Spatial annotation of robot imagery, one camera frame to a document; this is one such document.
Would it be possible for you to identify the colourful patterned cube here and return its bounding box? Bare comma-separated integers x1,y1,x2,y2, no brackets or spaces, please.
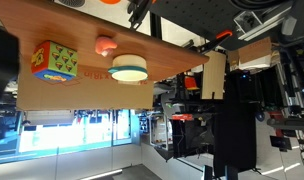
30,40,79,84

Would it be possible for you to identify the black equipment rack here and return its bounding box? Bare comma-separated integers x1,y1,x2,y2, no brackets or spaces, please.
171,119,216,159

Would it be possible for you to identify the small black monitor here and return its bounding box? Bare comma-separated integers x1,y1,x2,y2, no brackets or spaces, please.
269,135,293,153

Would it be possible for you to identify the red label bar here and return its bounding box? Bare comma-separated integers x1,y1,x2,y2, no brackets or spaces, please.
171,113,195,121

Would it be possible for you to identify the silver metal tripod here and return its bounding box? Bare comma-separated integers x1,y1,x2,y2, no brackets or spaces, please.
293,128,304,180

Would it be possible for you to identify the small red object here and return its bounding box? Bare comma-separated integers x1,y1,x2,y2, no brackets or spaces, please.
184,76,200,92

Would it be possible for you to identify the light wood panel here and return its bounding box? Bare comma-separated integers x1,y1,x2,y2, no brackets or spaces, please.
200,50,227,101

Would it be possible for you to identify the white block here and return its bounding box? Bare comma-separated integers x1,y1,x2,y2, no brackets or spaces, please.
237,54,273,72

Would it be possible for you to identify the brown cardboard box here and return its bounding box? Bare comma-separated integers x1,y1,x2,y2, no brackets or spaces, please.
227,36,274,67

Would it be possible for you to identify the cream bowl teal rim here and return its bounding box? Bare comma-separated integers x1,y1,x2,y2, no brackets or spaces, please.
107,53,149,83

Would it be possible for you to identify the large glass window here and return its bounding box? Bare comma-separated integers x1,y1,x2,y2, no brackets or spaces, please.
0,109,141,166

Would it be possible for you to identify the brown cardboard sheet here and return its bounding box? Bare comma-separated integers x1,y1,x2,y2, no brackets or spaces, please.
15,55,156,112

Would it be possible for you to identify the orange black bar clamp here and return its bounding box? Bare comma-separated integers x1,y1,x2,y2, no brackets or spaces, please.
191,29,234,56
126,0,157,30

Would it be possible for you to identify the black perforated breadboard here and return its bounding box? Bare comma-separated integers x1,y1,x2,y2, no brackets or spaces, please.
148,0,250,51

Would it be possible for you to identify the pink plush toy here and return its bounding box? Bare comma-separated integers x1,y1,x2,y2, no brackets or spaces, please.
94,35,119,58

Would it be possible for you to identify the orange round object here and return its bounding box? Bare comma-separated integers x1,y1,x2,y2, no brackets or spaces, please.
98,0,122,5

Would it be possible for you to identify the black round mesh object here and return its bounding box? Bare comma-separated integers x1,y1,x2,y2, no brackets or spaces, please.
56,0,87,8

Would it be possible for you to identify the black blurry foreground object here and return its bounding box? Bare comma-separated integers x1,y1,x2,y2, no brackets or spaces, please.
0,25,21,102

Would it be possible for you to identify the aluminium extrusion rail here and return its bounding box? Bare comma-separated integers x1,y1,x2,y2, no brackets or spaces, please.
233,9,288,42

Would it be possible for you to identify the black cable bundle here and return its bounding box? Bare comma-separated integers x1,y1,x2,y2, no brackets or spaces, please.
229,0,295,11

